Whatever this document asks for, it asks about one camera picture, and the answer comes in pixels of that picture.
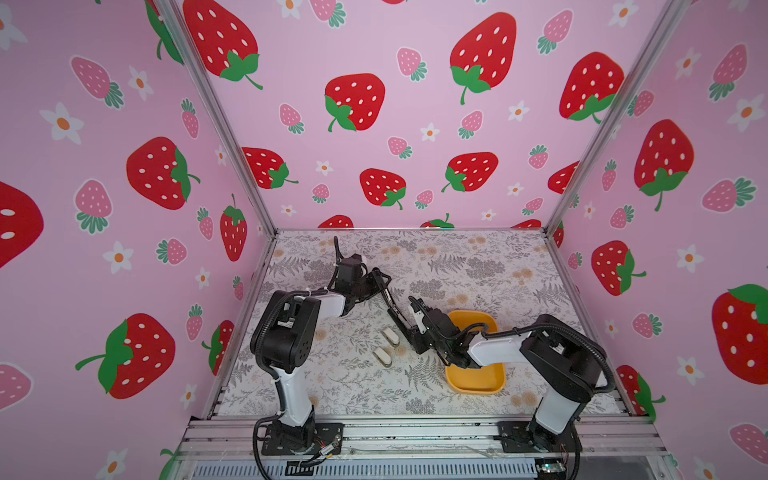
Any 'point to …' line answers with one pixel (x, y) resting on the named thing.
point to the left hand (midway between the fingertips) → (388, 280)
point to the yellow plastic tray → (485, 380)
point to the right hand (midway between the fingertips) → (407, 331)
